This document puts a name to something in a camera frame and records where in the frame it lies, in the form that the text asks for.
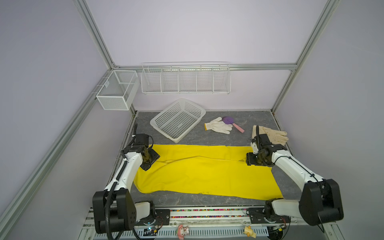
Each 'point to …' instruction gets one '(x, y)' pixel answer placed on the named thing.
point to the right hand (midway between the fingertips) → (251, 159)
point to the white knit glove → (217, 125)
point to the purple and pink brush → (229, 120)
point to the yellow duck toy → (248, 231)
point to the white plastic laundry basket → (178, 121)
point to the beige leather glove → (275, 137)
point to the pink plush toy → (182, 231)
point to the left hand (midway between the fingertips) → (154, 160)
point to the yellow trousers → (213, 170)
